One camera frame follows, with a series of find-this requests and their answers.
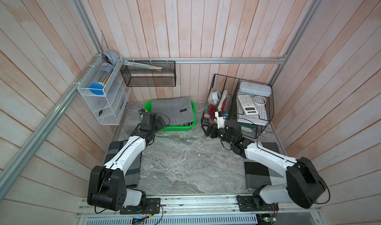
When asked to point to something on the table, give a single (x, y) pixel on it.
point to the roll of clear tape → (259, 100)
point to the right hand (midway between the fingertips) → (205, 124)
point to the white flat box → (251, 119)
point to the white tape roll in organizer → (215, 98)
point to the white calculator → (250, 111)
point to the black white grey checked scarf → (259, 174)
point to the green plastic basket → (188, 126)
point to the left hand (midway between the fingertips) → (157, 124)
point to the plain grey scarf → (175, 111)
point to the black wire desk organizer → (229, 89)
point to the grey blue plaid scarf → (133, 175)
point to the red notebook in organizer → (211, 110)
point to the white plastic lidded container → (259, 89)
